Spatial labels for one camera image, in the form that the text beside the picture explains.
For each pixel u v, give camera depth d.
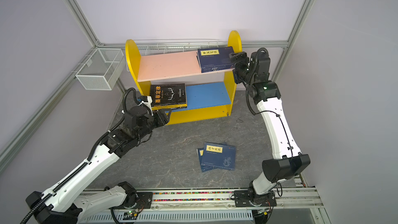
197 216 1.58
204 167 0.83
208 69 0.72
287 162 0.40
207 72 0.72
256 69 0.49
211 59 0.74
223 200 0.75
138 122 0.51
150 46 0.93
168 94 0.89
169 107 0.88
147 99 0.63
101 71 0.96
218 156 0.87
